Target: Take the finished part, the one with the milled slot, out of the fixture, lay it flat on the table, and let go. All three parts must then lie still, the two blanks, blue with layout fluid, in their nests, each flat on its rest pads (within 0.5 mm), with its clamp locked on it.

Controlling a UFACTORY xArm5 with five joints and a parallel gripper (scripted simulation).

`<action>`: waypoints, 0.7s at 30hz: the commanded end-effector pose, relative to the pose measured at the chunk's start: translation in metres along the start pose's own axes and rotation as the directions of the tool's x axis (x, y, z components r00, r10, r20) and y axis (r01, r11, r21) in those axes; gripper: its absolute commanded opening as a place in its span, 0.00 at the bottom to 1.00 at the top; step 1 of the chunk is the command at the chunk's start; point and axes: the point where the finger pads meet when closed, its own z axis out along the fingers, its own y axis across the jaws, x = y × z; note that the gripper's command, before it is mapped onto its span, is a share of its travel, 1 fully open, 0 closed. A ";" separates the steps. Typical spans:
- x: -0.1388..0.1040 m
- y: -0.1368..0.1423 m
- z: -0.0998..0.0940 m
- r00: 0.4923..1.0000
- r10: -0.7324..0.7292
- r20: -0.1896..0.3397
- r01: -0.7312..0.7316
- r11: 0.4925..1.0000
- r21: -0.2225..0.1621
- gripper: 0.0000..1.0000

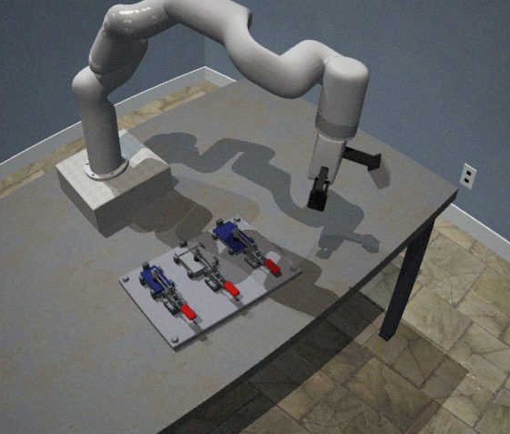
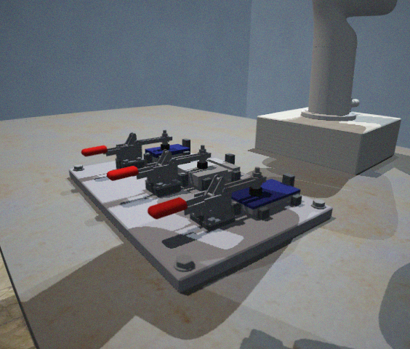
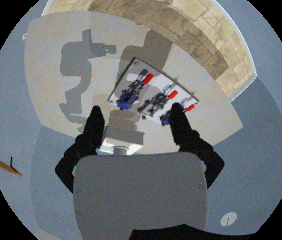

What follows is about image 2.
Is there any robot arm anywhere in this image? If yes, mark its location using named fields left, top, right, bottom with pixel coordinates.
left=301, top=0, right=397, bottom=121

